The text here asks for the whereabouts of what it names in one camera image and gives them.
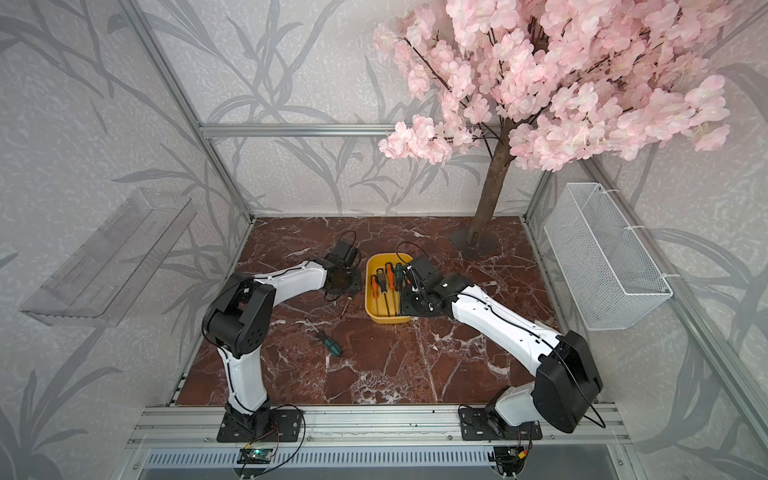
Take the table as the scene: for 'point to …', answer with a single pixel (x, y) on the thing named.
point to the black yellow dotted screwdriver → (383, 287)
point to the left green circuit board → (255, 456)
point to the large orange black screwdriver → (391, 281)
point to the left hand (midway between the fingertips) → (356, 283)
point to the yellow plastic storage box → (373, 262)
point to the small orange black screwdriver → (349, 298)
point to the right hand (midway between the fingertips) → (403, 304)
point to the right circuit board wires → (510, 460)
